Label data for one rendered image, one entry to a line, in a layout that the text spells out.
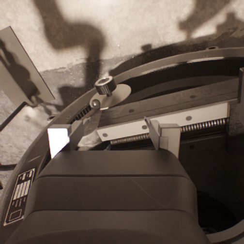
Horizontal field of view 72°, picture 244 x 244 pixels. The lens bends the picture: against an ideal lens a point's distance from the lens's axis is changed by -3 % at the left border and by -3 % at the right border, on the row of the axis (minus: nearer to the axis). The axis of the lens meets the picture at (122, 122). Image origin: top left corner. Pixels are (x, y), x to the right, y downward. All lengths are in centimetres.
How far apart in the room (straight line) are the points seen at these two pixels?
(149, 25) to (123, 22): 11
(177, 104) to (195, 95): 4
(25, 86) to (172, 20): 85
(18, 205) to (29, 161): 10
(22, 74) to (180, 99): 93
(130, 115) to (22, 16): 78
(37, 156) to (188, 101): 31
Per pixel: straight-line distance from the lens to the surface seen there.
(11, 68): 113
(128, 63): 88
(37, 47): 100
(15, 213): 33
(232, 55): 52
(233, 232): 35
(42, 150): 40
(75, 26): 89
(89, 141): 36
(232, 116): 32
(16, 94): 122
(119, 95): 43
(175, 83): 55
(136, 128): 31
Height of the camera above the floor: 83
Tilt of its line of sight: 50 degrees down
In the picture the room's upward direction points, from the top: 170 degrees counter-clockwise
